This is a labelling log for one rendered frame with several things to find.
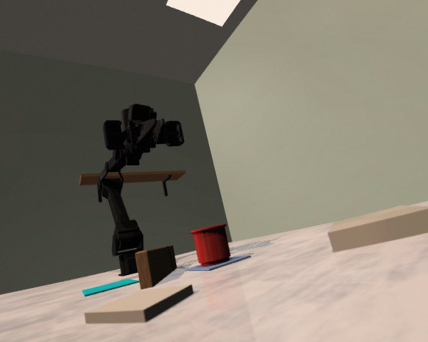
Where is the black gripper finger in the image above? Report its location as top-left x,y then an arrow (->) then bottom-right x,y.
128,118 -> 157,145
154,118 -> 168,144

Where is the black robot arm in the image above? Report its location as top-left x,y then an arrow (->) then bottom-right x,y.
98,103 -> 157,276

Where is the tan flat slab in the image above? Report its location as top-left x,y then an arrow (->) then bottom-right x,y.
84,284 -> 194,324

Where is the tan rectangular block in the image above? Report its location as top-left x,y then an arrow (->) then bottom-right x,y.
327,205 -> 428,253

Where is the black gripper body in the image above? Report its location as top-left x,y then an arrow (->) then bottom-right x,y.
103,120 -> 184,154

